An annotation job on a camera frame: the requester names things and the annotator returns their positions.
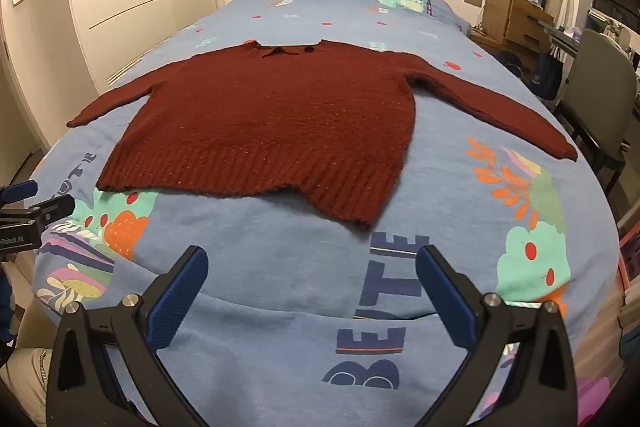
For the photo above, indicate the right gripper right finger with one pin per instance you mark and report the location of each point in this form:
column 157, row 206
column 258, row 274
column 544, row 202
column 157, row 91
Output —
column 540, row 389

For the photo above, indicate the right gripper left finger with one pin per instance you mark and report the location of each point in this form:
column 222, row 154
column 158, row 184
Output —
column 105, row 368

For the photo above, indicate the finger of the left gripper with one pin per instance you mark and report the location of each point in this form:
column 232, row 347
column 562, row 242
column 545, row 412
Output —
column 17, row 192

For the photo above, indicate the dark red knit sweater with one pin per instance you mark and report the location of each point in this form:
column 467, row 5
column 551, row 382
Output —
column 331, row 121

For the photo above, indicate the beige sleeve forearm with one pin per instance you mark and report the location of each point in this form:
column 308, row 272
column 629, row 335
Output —
column 26, row 375

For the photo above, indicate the blue patterned bed cover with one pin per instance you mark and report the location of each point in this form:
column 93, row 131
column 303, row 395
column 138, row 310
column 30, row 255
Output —
column 304, row 321

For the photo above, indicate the grey desk chair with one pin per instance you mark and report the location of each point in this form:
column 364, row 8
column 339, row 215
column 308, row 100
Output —
column 598, row 101

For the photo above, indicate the dark bag on floor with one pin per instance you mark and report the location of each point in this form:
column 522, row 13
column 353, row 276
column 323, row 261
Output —
column 547, row 77

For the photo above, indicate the glass desk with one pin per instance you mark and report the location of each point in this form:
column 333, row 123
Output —
column 562, row 41

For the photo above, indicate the wooden bedside cabinet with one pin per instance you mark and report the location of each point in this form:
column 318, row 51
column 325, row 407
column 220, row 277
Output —
column 517, row 22

